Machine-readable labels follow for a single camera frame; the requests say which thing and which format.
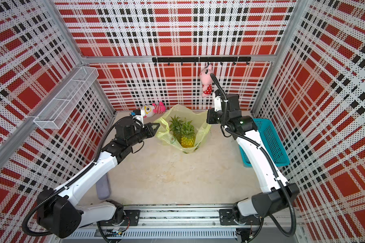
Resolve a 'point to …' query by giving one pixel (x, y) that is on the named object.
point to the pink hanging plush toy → (206, 78)
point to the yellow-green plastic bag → (199, 121)
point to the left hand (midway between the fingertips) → (161, 123)
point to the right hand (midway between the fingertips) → (211, 111)
